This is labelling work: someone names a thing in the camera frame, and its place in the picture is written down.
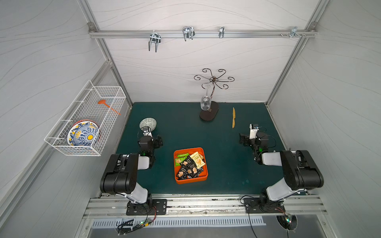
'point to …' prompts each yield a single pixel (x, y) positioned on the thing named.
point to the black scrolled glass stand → (210, 115)
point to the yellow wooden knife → (233, 117)
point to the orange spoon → (103, 102)
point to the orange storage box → (191, 150)
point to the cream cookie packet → (197, 159)
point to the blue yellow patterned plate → (83, 133)
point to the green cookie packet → (180, 158)
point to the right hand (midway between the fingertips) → (249, 132)
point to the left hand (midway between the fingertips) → (152, 136)
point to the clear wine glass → (206, 100)
